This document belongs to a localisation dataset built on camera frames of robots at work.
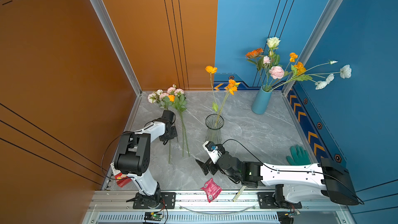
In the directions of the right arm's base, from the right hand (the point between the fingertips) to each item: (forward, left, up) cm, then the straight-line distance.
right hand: (201, 154), depth 72 cm
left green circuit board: (-22, +23, -17) cm, 36 cm away
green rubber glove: (+5, -54, -16) cm, 57 cm away
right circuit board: (-22, -39, -18) cm, 48 cm away
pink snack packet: (-12, -5, -15) cm, 19 cm away
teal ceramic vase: (+37, -38, -3) cm, 53 cm away
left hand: (+20, +20, -15) cm, 32 cm away
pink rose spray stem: (+50, +20, -13) cm, 56 cm away
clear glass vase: (+17, -6, +1) cm, 18 cm away
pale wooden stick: (-13, -19, -17) cm, 28 cm away
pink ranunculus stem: (+39, -40, +17) cm, 59 cm away
